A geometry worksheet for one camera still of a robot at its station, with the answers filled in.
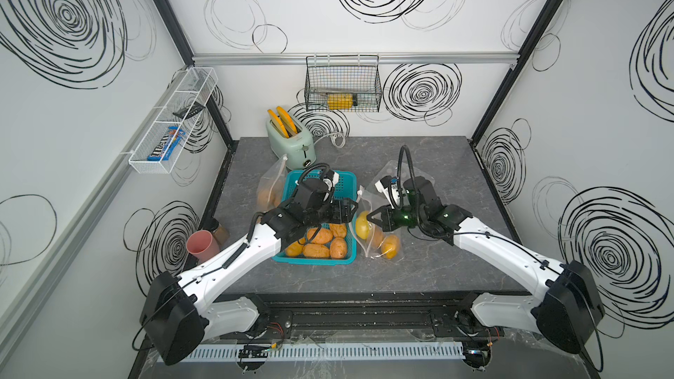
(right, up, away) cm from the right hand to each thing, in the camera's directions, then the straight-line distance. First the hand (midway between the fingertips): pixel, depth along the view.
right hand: (370, 217), depth 76 cm
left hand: (-6, +3, 0) cm, 7 cm away
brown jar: (-47, -7, +8) cm, 48 cm away
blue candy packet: (-57, +21, -6) cm, 61 cm away
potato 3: (-17, -12, +6) cm, 21 cm away
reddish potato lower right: (-10, -11, +6) cm, 16 cm away
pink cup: (-51, -9, +3) cm, 52 cm away
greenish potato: (-2, -3, +3) cm, 5 cm away
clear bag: (+1, -7, -1) cm, 7 cm away
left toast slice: (-32, +31, +22) cm, 50 cm away
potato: (-15, -9, +10) cm, 20 cm away
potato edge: (-10, -7, +13) cm, 17 cm away
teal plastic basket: (-7, +4, +25) cm, 27 cm away
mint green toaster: (-25, +21, +23) cm, 40 cm away
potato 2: (-24, -12, +6) cm, 27 cm away
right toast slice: (-29, +33, +25) cm, 51 cm away
